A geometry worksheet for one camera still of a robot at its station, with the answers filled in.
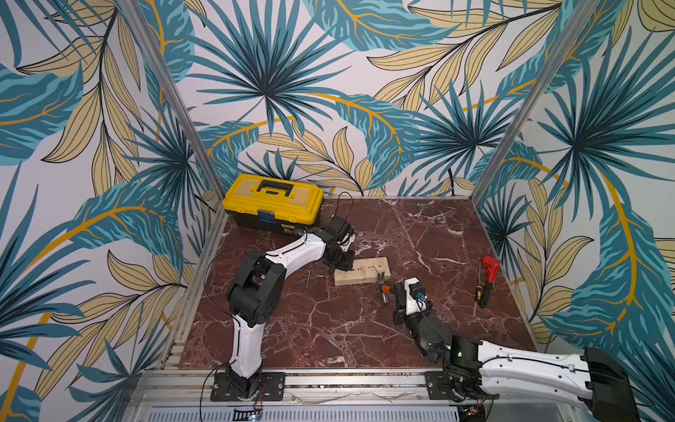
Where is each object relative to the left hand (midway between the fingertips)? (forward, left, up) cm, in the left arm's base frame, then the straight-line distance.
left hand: (347, 274), depth 93 cm
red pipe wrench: (+5, -54, -2) cm, 54 cm away
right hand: (-11, -14, +14) cm, 23 cm away
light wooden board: (+1, -6, +1) cm, 6 cm away
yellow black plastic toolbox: (+20, +22, +14) cm, 33 cm away
